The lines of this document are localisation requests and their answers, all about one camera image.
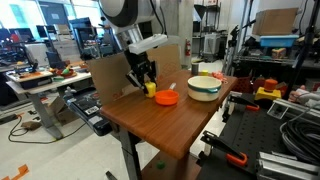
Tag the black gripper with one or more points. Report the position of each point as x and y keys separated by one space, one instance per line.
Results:
x=140 y=65

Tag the yellow toy pepper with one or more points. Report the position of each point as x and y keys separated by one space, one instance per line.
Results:
x=150 y=89

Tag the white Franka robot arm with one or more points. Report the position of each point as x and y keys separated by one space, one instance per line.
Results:
x=126 y=16

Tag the red bowl of toy food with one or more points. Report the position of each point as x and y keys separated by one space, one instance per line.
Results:
x=65 y=72

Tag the small brown cardboard panel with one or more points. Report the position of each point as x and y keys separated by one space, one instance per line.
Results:
x=168 y=60

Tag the large brown cardboard panel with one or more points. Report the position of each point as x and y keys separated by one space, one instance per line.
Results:
x=110 y=77

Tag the grey cylindrical can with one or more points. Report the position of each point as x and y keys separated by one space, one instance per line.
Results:
x=195 y=69

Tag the red fire extinguisher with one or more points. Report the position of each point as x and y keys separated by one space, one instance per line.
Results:
x=188 y=47

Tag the yellow cylinder block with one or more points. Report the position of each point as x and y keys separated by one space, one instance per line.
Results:
x=204 y=72

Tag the black flat machine with labels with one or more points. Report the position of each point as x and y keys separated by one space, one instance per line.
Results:
x=87 y=109

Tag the black table leg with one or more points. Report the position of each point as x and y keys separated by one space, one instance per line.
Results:
x=130 y=153

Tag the small green knob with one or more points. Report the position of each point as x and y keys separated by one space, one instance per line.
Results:
x=161 y=164

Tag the red plastic crate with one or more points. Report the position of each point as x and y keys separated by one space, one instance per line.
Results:
x=246 y=84

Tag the grey desk with white top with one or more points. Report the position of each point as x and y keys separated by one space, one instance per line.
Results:
x=43 y=87

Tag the black perforated breadboard table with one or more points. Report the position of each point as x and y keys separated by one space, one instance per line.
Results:
x=253 y=133

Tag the yellow emergency stop button box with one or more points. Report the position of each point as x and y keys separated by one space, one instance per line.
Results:
x=268 y=90

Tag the blue plastic bin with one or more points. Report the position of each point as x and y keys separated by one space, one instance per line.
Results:
x=278 y=41

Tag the brown cardboard box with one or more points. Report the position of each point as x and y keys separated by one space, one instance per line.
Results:
x=275 y=21

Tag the silver aluminium extrusion bars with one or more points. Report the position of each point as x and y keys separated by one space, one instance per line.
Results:
x=286 y=166

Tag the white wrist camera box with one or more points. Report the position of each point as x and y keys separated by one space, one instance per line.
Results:
x=148 y=44

